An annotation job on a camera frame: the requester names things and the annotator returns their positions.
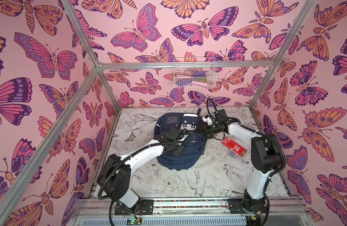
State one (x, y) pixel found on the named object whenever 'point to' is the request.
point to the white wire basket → (194, 72)
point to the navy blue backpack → (185, 122)
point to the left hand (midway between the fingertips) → (180, 144)
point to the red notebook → (234, 146)
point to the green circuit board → (132, 221)
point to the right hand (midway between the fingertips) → (196, 131)
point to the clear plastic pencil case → (237, 158)
